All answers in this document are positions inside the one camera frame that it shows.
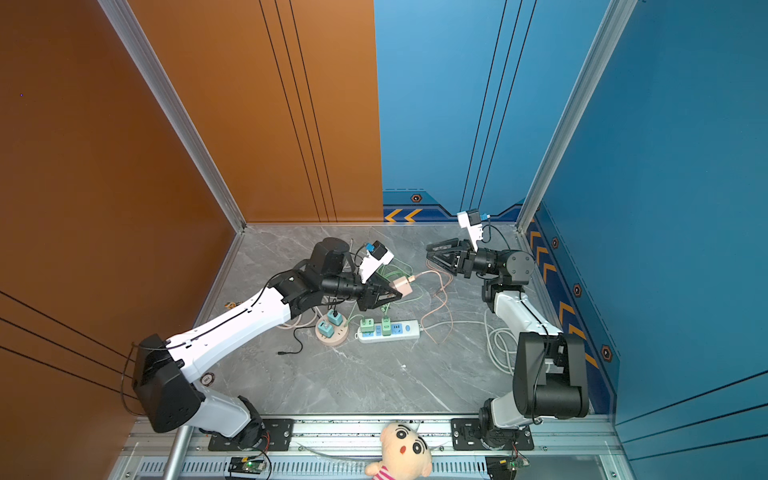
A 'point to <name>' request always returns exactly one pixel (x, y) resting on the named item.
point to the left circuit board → (245, 465)
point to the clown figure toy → (230, 305)
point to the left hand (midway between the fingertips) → (398, 290)
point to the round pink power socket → (339, 336)
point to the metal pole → (179, 452)
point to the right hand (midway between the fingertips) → (428, 260)
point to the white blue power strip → (407, 330)
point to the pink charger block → (403, 286)
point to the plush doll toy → (405, 455)
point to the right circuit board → (504, 467)
